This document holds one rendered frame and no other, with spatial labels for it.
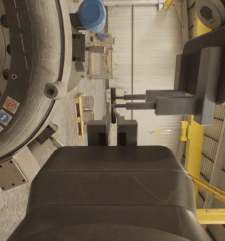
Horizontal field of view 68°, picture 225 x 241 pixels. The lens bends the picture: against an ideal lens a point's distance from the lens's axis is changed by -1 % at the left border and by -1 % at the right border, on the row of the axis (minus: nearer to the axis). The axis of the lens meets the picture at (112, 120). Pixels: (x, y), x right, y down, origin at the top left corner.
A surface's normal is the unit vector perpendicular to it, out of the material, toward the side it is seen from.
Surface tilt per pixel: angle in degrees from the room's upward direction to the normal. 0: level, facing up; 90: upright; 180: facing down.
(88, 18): 90
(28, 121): 62
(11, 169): 90
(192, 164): 90
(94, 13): 90
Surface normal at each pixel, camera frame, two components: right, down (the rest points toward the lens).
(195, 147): -0.03, 0.18
